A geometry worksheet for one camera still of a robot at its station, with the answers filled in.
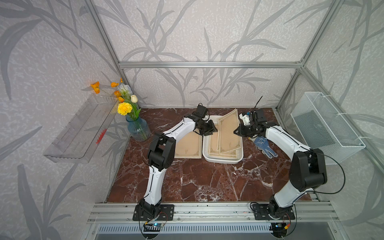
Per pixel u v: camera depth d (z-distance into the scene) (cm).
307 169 46
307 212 76
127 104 78
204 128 84
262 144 99
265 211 74
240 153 88
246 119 83
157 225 71
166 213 73
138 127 92
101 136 65
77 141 64
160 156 55
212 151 96
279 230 72
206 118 83
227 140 97
